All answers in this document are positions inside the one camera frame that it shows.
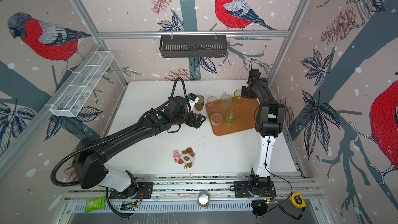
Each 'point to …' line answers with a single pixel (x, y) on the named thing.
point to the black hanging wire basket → (193, 45)
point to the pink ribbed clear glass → (212, 101)
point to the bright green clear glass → (230, 115)
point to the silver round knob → (203, 199)
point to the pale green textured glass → (226, 100)
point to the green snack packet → (93, 205)
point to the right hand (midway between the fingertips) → (246, 95)
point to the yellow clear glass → (237, 98)
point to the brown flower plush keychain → (187, 157)
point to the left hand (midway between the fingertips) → (199, 115)
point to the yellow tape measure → (297, 200)
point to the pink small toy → (176, 156)
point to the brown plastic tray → (236, 118)
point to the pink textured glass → (216, 119)
